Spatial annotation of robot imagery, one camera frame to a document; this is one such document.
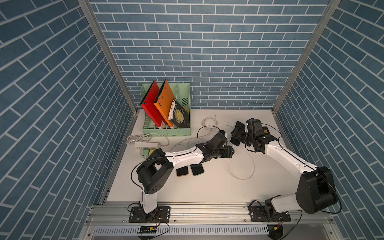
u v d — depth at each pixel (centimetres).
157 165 52
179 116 98
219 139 66
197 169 89
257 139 65
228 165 85
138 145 94
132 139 100
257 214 74
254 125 67
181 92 105
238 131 80
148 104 86
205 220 72
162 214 73
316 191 42
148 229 72
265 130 108
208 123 112
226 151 76
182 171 87
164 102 94
